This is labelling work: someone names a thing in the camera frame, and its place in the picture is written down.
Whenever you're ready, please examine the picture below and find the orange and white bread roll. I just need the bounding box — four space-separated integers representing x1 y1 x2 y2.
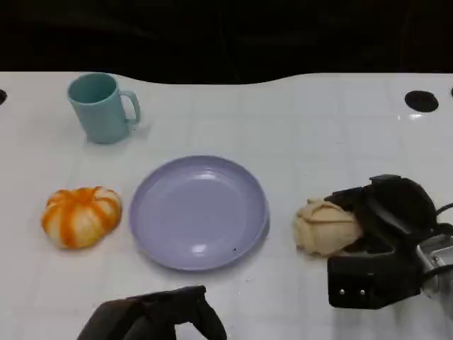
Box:
40 186 123 250

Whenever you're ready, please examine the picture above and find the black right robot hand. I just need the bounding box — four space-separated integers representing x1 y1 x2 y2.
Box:
324 174 453 310

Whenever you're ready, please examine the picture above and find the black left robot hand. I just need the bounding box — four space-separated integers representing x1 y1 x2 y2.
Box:
76 285 228 340

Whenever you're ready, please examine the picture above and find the lilac plate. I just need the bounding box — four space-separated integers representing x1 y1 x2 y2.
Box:
127 154 270 273

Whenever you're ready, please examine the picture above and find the pale green mug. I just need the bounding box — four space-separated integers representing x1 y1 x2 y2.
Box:
67 72 142 145

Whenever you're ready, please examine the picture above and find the beige towel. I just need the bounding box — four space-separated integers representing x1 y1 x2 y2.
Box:
292 197 365 259

